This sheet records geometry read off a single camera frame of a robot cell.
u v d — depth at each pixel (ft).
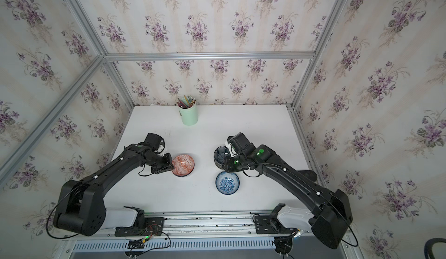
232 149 2.13
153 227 2.38
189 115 3.45
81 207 1.34
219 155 2.88
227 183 2.77
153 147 2.27
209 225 2.46
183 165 2.91
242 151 1.88
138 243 2.33
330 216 1.23
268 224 2.27
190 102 3.35
